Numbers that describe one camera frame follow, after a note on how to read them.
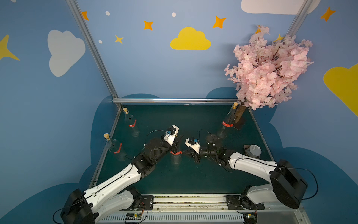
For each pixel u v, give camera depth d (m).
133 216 0.73
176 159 0.88
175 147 0.64
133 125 0.91
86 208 0.40
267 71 0.70
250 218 0.73
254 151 0.89
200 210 0.73
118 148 0.80
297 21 0.75
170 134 0.60
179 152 0.78
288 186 0.43
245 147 0.96
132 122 0.91
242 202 0.67
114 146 0.80
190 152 0.72
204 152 0.70
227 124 0.88
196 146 0.70
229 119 0.88
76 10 0.70
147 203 0.74
